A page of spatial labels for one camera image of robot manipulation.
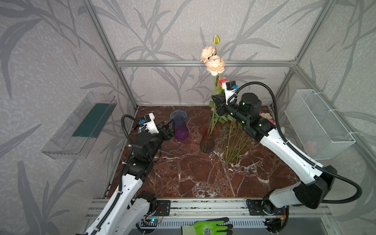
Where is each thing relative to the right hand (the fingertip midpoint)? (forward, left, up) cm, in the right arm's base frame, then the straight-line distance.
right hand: (212, 95), depth 66 cm
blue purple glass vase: (+10, +20, -41) cm, 47 cm away
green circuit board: (-44, +32, -44) cm, 70 cm away
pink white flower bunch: (+19, -46, -39) cm, 64 cm away
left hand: (-8, +20, -9) cm, 23 cm away
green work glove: (-46, +2, -41) cm, 62 cm away
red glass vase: (-3, +1, -38) cm, 38 cm away
